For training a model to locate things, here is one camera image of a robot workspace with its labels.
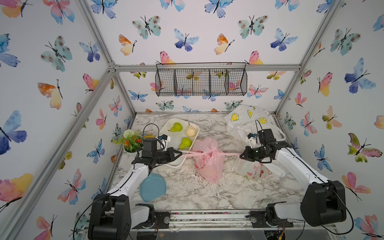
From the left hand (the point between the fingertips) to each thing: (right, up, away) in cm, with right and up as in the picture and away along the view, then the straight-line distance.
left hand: (182, 152), depth 83 cm
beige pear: (+4, +11, +20) cm, 23 cm away
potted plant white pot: (-28, +6, +2) cm, 29 cm away
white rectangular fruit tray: (-3, +8, +26) cm, 28 cm away
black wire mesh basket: (+11, +45, +16) cm, 49 cm away
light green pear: (-6, +13, +23) cm, 27 cm away
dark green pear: (+1, +4, +14) cm, 14 cm away
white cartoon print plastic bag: (+39, -10, 0) cm, 41 cm away
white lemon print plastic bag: (+41, +18, +23) cm, 50 cm away
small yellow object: (-26, +7, +24) cm, 36 cm away
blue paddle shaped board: (-17, -20, +2) cm, 26 cm away
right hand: (+34, -2, +1) cm, 34 cm away
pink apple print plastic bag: (+14, -3, -3) cm, 15 cm away
